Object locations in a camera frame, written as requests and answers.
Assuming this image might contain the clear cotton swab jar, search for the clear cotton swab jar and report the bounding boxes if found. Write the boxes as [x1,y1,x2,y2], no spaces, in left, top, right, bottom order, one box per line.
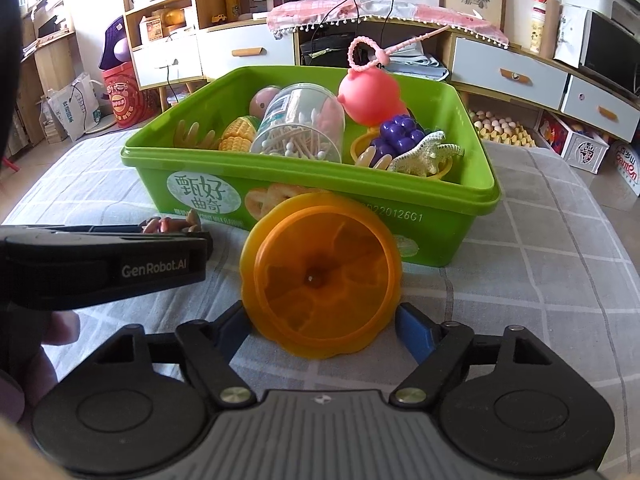
[250,82,346,164]

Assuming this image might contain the yellow toy corn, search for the yellow toy corn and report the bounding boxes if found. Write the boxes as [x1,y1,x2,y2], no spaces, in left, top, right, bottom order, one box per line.
[218,115,260,153]

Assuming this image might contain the red printed bucket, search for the red printed bucket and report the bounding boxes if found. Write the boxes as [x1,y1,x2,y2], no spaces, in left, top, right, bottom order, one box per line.
[102,62,160,128]

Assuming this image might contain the black bag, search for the black bag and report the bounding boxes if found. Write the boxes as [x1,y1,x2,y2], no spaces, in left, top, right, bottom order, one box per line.
[300,34,355,68]

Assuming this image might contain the wooden white TV cabinet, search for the wooden white TV cabinet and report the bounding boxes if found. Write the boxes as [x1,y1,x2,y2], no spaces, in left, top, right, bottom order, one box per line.
[125,0,639,142]

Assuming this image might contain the pink checked cloth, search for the pink checked cloth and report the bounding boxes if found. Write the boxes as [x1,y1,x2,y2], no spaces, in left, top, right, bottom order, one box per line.
[266,0,510,49]

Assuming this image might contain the yellow toy pot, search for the yellow toy pot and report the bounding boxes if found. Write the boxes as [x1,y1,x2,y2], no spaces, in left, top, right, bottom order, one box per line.
[350,128,464,180]

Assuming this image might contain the white printer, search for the white printer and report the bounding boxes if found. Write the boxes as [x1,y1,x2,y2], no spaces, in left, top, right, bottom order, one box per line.
[562,0,640,37]

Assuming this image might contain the egg tray with eggs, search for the egg tray with eggs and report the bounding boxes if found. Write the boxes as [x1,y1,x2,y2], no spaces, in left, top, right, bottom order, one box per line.
[468,110,536,148]

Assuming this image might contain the white starfish toy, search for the white starfish toy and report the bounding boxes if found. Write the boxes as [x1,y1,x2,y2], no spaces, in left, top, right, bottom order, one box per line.
[387,130,464,178]

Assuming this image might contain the pink pig toy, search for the pink pig toy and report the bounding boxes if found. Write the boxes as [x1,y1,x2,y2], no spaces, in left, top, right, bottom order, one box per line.
[337,26,449,127]

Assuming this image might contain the black microwave oven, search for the black microwave oven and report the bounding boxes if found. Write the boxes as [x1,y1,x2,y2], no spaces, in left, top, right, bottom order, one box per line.
[553,6,639,99]

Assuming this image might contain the translucent amber hand toy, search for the translucent amber hand toy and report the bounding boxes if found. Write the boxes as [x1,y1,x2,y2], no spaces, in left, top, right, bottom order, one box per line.
[172,120,217,150]

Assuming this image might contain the purple toy grapes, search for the purple toy grapes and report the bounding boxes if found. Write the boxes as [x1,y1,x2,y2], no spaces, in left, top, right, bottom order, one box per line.
[370,115,426,165]

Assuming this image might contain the pink capsule ball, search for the pink capsule ball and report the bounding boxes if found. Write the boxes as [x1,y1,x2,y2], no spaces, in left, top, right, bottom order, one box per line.
[250,86,281,119]

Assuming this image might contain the green plastic storage box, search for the green plastic storage box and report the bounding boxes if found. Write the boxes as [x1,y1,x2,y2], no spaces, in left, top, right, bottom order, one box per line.
[122,65,501,266]

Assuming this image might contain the person's left hand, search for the person's left hand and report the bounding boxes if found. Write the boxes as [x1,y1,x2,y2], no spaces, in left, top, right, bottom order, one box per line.
[1,304,80,424]

